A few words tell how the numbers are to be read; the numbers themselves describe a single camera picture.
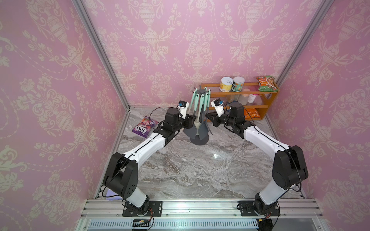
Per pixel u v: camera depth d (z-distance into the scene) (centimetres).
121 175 44
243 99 99
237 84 87
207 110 82
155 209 75
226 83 87
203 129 89
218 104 73
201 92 73
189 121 73
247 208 73
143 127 104
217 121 76
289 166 45
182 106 72
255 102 103
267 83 90
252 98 99
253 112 112
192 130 90
